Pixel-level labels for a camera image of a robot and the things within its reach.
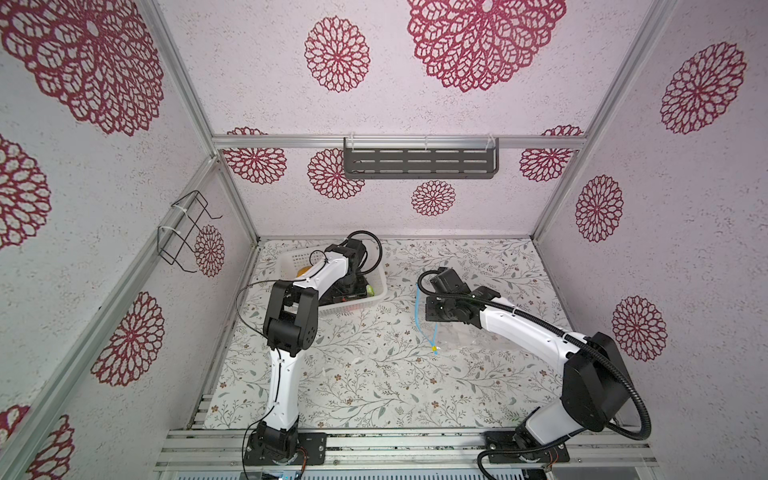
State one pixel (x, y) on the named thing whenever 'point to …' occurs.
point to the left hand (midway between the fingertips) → (352, 302)
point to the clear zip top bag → (429, 328)
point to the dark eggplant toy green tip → (370, 290)
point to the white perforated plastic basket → (295, 261)
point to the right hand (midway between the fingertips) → (429, 305)
